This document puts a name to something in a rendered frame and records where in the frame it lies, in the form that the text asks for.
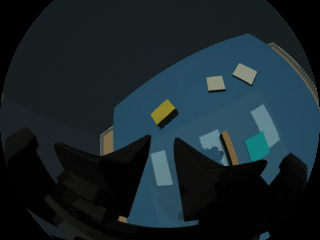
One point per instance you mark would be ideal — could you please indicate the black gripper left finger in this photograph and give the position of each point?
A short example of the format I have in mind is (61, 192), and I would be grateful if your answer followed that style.
(118, 173)

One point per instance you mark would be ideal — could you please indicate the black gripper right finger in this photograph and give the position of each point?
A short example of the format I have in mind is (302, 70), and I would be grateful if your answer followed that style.
(202, 181)

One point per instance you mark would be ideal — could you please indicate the yellow rectangular block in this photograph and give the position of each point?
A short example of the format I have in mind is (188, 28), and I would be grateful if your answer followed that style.
(164, 112)

